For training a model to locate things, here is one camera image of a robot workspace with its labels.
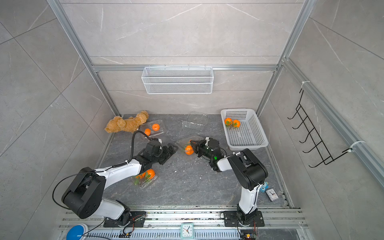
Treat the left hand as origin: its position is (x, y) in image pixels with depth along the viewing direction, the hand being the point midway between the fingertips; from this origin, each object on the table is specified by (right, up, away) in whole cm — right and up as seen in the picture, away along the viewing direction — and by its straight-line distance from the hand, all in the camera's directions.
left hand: (177, 148), depth 88 cm
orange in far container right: (-19, +13, +20) cm, 30 cm away
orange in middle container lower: (+7, -1, 0) cm, 7 cm away
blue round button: (-46, -37, -19) cm, 62 cm away
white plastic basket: (+48, +12, +23) cm, 54 cm away
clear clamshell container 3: (-18, -17, -9) cm, 26 cm away
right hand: (+8, +4, +1) cm, 9 cm away
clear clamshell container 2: (+3, +3, +4) cm, 6 cm away
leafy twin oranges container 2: (-16, -14, -4) cm, 22 cm away
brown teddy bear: (-36, +14, +16) cm, 42 cm away
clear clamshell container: (-24, +15, +20) cm, 35 cm away
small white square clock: (+53, -24, -8) cm, 58 cm away
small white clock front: (+7, -36, -19) cm, 41 cm away
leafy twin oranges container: (+36, +16, +22) cm, 45 cm away
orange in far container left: (-23, +10, +14) cm, 29 cm away
